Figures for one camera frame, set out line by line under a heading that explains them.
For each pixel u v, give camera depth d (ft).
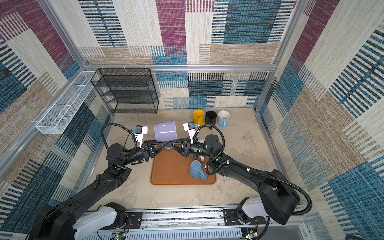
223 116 3.45
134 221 2.41
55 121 2.30
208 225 2.39
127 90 3.61
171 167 3.08
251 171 1.60
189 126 2.09
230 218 2.39
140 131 2.02
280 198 1.36
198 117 3.45
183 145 2.09
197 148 2.09
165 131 2.06
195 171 2.65
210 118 3.44
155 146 2.16
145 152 1.99
